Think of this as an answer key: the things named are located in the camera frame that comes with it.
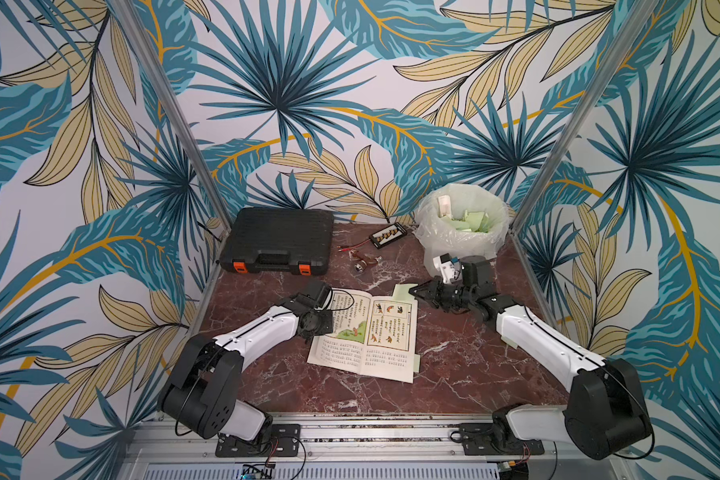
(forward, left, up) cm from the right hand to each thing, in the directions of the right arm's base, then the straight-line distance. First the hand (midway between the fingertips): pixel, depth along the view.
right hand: (409, 290), depth 81 cm
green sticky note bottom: (-13, -3, -17) cm, 21 cm away
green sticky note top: (+1, +2, -2) cm, 3 cm away
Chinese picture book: (-5, +10, -16) cm, 20 cm away
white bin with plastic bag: (+27, -21, -1) cm, 35 cm away
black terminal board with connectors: (+34, +2, -15) cm, 38 cm away
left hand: (-4, +24, -13) cm, 28 cm away
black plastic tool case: (+28, +40, -10) cm, 50 cm away
